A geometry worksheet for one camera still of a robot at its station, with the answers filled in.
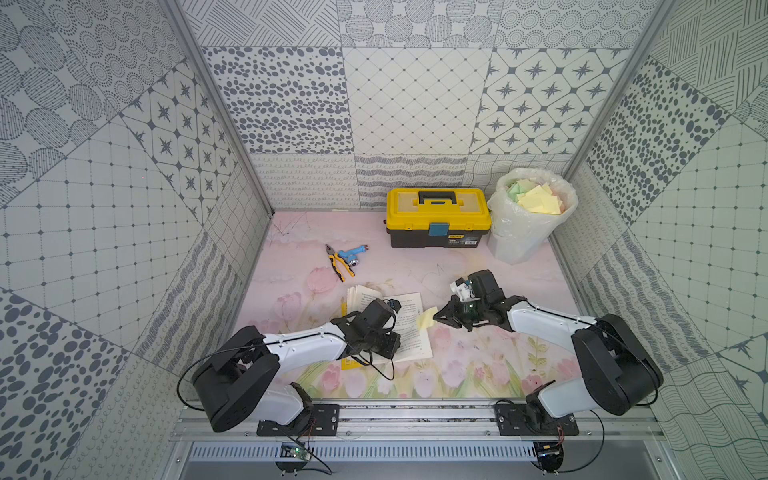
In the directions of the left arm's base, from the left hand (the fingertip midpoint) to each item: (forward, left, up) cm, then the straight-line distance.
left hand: (400, 337), depth 84 cm
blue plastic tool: (+31, +18, -2) cm, 36 cm away
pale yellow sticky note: (+6, -7, +1) cm, 9 cm away
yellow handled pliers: (+29, +24, -1) cm, 37 cm away
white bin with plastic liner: (+26, -35, +16) cm, 46 cm away
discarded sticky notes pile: (+33, -40, +25) cm, 57 cm away
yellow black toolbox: (+36, -12, +13) cm, 40 cm away
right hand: (+5, -10, +2) cm, 12 cm away
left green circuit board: (-27, +24, -3) cm, 36 cm away
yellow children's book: (+4, -3, -2) cm, 6 cm away
